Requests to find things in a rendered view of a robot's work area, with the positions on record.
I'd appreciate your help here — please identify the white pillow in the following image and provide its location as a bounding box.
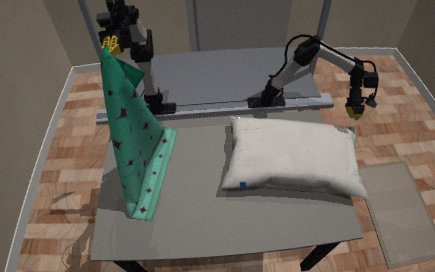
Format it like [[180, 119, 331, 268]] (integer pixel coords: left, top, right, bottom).
[[222, 116, 369, 199]]

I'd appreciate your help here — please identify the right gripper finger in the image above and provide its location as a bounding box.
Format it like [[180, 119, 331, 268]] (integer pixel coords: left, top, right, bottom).
[[101, 36, 111, 49], [109, 35, 121, 56]]

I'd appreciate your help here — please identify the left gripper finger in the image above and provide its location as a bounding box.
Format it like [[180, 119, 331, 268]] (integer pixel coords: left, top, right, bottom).
[[351, 107, 362, 120], [346, 106, 354, 118]]

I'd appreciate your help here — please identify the green pillowcase with star pattern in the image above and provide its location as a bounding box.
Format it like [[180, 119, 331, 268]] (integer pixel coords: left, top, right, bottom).
[[101, 47, 178, 222]]

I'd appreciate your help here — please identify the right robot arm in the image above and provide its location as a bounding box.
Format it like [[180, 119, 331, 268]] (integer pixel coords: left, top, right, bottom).
[[96, 0, 176, 115]]

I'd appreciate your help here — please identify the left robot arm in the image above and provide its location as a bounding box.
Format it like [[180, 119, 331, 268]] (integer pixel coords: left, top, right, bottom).
[[247, 38, 379, 108]]

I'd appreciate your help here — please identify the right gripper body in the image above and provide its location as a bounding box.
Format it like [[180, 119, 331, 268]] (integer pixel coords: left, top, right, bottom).
[[98, 23, 132, 53]]

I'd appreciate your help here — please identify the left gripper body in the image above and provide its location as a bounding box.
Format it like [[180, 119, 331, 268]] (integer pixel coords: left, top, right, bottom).
[[345, 88, 365, 115]]

